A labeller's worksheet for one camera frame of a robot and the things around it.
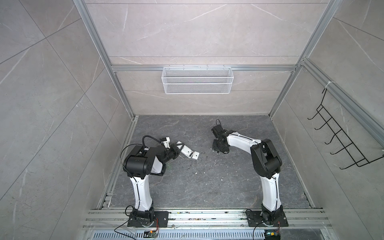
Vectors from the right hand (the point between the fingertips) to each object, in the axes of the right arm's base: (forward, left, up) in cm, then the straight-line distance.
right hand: (216, 147), depth 102 cm
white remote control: (-7, +20, +6) cm, 22 cm away
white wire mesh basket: (+35, +12, +31) cm, 48 cm away
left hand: (-1, +22, +9) cm, 23 cm away
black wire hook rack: (-28, -51, +33) cm, 67 cm away
